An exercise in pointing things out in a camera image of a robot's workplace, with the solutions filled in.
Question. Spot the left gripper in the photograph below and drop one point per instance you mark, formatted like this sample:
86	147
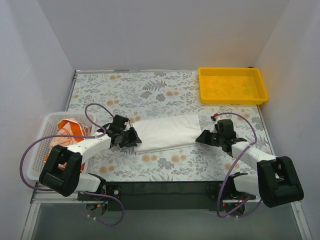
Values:
129	139

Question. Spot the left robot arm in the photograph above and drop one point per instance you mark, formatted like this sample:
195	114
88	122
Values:
62	170

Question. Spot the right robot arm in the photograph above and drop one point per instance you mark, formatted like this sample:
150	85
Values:
275	182

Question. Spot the yellow plastic tray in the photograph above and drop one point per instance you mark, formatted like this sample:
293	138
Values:
232	85

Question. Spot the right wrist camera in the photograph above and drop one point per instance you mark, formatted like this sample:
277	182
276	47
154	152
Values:
215	117

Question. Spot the white towel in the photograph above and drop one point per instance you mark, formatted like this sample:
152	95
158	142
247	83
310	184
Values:
167	133

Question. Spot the white plastic basket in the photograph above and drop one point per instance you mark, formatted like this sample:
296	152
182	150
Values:
49	127

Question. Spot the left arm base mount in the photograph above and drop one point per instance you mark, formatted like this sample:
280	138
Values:
100	202

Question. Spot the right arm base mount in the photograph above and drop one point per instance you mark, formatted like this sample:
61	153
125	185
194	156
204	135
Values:
228	202

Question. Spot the orange patterned towel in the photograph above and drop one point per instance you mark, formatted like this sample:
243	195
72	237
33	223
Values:
70	126

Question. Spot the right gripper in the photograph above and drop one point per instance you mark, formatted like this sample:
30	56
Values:
210	138

